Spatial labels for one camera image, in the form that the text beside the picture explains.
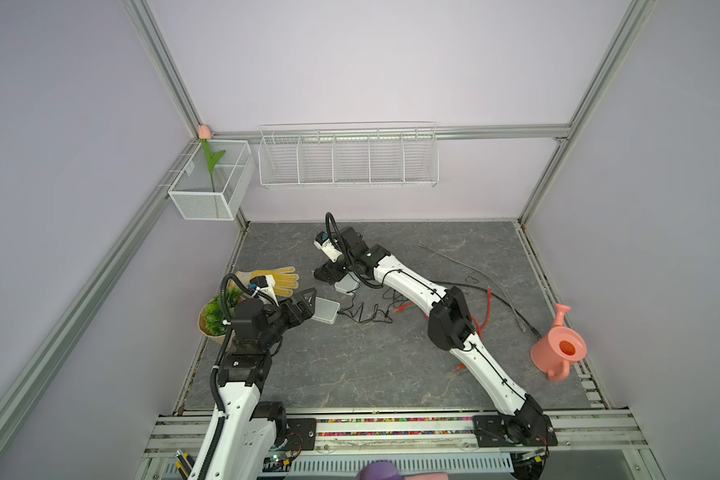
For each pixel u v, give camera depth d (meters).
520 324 0.93
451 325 0.63
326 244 0.86
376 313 0.94
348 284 0.90
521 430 0.64
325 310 0.93
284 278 1.06
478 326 0.92
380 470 0.70
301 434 0.74
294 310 0.67
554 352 0.75
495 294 0.99
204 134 0.89
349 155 0.98
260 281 0.67
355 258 0.76
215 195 0.77
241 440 0.47
